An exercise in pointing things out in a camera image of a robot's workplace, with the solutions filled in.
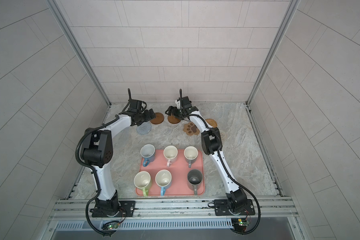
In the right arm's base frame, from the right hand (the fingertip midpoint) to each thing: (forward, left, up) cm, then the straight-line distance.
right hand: (170, 113), depth 107 cm
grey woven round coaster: (-11, +19, -3) cm, 22 cm away
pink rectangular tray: (-49, -5, -4) cm, 49 cm away
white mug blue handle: (-45, +4, -2) cm, 45 cm away
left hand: (-5, +10, +6) cm, 13 cm away
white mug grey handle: (-33, -12, -1) cm, 35 cm away
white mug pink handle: (-32, 0, +1) cm, 32 cm away
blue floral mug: (-31, +13, 0) cm, 33 cm away
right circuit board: (-66, -33, -6) cm, 74 cm away
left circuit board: (-64, +24, 0) cm, 69 cm away
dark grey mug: (-46, -13, -2) cm, 48 cm away
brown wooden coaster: (-3, -1, -4) cm, 5 cm away
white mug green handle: (-45, +15, -2) cm, 48 cm away
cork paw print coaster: (-13, -13, -3) cm, 19 cm away
